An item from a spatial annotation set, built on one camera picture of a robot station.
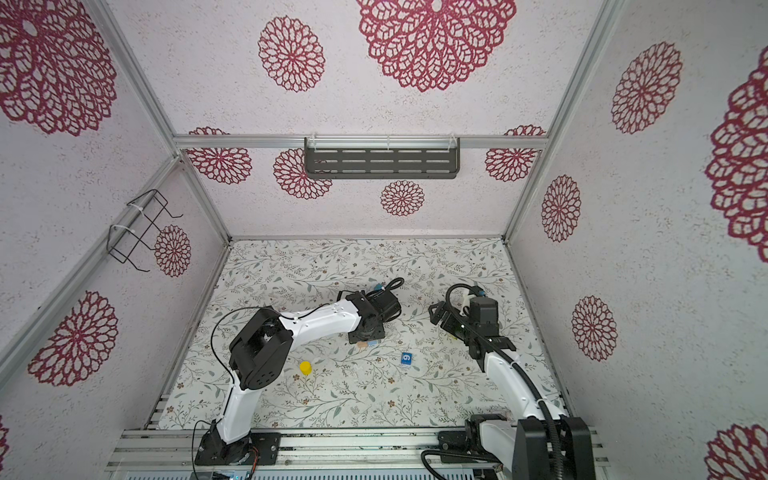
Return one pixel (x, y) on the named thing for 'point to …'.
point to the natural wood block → (362, 344)
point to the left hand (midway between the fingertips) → (369, 336)
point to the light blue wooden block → (372, 342)
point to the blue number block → (406, 358)
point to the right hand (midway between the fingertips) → (441, 310)
